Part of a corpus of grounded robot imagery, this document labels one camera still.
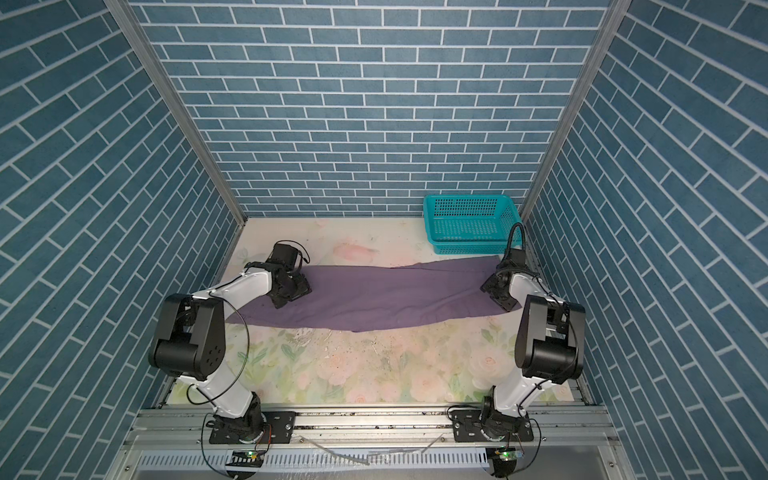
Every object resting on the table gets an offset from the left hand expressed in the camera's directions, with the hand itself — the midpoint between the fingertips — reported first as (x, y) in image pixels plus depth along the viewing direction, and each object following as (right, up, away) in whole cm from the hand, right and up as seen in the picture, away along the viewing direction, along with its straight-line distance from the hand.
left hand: (302, 291), depth 96 cm
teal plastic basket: (+59, +23, +24) cm, 68 cm away
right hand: (+62, +1, +1) cm, 62 cm away
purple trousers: (+17, -2, +2) cm, 17 cm away
